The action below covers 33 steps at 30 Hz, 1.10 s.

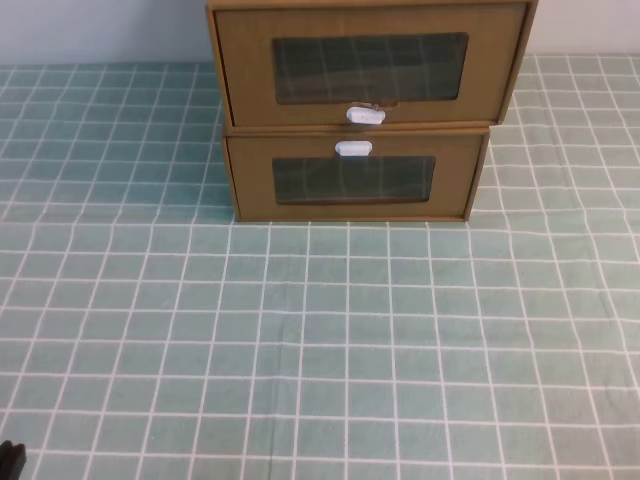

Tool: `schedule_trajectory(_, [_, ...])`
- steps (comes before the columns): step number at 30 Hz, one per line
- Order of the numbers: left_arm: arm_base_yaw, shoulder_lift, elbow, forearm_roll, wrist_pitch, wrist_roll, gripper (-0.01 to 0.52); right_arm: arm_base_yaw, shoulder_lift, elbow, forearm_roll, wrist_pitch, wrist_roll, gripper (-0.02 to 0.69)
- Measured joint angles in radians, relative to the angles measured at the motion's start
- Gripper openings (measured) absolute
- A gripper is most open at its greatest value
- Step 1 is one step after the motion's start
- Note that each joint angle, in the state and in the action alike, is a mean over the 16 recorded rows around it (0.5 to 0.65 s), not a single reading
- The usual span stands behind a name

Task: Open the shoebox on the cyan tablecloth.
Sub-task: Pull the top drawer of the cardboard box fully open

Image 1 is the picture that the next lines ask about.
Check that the cyan checkered tablecloth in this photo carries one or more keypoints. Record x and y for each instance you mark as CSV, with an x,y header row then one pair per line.
x,y
146,334

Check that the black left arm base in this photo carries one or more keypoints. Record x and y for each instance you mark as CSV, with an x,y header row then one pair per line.
x,y
12,460

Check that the lower brown cardboard shoebox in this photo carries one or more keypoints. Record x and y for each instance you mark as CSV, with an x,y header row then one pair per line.
x,y
410,175

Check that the white drawer handle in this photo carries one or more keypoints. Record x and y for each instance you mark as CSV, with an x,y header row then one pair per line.
x,y
365,116
353,148

